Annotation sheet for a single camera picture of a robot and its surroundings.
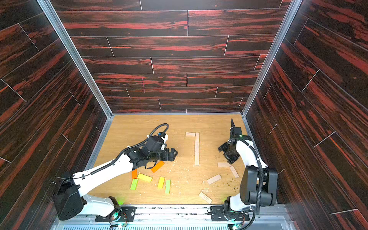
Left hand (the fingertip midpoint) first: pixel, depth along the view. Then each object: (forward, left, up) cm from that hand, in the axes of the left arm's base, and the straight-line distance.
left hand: (173, 153), depth 80 cm
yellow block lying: (-9, +18, -15) cm, 25 cm away
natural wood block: (+4, -14, -15) cm, 21 cm away
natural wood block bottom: (-19, -19, -15) cm, 31 cm away
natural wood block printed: (+26, -10, -16) cm, 32 cm away
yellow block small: (-11, +8, -16) cm, 21 cm away
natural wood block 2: (-4, -38, -16) cm, 41 cm away
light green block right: (-14, +3, -15) cm, 21 cm away
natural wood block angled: (-8, -24, -16) cm, 30 cm away
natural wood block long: (+17, -15, -15) cm, 27 cm away
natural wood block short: (+2, -32, -17) cm, 36 cm away
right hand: (+5, -32, -9) cm, 34 cm away
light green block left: (-14, +23, -15) cm, 31 cm away
